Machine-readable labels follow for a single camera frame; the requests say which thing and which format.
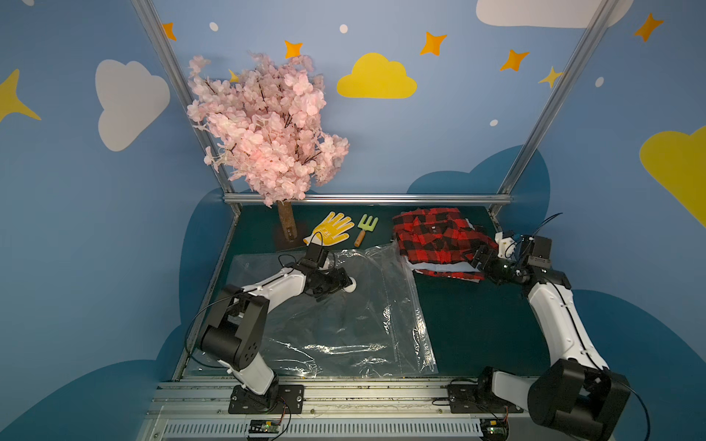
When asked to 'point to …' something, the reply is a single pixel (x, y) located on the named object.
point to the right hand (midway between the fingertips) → (475, 257)
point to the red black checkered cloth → (452, 275)
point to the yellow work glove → (330, 230)
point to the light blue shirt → (459, 266)
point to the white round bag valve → (350, 288)
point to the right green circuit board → (494, 429)
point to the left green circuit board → (264, 426)
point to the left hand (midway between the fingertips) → (344, 283)
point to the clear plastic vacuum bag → (370, 328)
